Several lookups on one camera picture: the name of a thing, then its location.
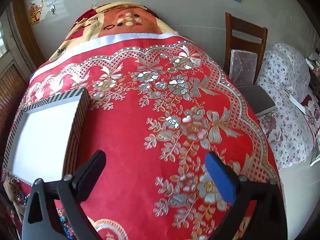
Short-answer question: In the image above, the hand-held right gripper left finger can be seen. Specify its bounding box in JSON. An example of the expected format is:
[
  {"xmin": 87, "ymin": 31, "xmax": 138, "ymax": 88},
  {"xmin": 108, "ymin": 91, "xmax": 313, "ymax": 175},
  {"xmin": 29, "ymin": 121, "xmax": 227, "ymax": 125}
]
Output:
[{"xmin": 21, "ymin": 150, "xmax": 107, "ymax": 240}]

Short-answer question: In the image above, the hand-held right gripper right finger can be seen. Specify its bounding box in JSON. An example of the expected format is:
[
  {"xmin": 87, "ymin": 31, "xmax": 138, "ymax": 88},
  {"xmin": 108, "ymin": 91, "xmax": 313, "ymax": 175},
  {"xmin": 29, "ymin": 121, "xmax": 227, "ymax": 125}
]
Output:
[{"xmin": 204, "ymin": 151, "xmax": 288, "ymax": 240}]

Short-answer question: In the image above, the striped cardboard box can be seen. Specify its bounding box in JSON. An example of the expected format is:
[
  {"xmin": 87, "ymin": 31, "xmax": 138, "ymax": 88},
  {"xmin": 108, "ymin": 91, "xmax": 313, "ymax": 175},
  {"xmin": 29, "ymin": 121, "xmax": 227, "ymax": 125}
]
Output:
[{"xmin": 2, "ymin": 88, "xmax": 90, "ymax": 187}]

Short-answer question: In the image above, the red floral tablecloth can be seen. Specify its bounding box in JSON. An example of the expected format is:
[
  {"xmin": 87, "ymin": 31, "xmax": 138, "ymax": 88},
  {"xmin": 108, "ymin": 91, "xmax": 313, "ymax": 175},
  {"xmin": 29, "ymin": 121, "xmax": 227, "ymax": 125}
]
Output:
[{"xmin": 0, "ymin": 34, "xmax": 284, "ymax": 240}]

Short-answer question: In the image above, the grey seat cushion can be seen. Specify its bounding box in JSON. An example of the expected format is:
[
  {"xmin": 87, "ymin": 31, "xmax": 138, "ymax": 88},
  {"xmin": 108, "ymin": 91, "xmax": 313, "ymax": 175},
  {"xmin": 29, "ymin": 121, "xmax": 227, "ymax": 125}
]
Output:
[{"xmin": 236, "ymin": 84, "xmax": 277, "ymax": 117}]

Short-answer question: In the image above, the plastic-wrapped flat package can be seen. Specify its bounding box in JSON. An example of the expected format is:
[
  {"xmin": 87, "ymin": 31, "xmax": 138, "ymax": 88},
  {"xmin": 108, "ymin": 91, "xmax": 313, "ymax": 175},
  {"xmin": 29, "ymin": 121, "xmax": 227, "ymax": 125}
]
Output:
[{"xmin": 229, "ymin": 49, "xmax": 258, "ymax": 85}]

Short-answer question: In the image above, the dark red patterned cloth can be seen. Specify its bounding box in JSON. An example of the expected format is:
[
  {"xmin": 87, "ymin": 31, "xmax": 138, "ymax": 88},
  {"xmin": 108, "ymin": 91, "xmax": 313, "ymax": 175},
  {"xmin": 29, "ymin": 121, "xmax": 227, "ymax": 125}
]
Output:
[{"xmin": 301, "ymin": 94, "xmax": 320, "ymax": 140}]

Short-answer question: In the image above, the wooden slatted door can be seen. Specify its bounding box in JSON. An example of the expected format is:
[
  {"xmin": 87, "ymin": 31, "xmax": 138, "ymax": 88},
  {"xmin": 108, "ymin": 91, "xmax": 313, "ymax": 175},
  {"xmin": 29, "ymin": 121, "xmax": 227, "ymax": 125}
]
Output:
[{"xmin": 0, "ymin": 0, "xmax": 47, "ymax": 140}]

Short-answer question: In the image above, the wooden chair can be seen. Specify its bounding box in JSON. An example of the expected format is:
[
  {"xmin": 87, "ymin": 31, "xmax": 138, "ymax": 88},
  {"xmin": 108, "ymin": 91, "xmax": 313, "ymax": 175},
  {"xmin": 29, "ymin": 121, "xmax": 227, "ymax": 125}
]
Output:
[{"xmin": 223, "ymin": 12, "xmax": 277, "ymax": 117}]

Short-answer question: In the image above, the orange printed blanket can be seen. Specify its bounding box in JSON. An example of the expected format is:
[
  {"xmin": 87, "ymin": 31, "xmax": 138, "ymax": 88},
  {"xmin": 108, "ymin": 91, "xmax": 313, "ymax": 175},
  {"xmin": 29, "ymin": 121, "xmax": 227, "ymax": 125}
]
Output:
[{"xmin": 49, "ymin": 2, "xmax": 179, "ymax": 62}]

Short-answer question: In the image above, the red gold wall sticker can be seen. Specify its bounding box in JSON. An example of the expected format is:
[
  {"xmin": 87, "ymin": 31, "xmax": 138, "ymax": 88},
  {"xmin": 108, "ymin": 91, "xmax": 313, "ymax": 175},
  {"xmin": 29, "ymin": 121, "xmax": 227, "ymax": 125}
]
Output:
[{"xmin": 29, "ymin": 0, "xmax": 45, "ymax": 25}]

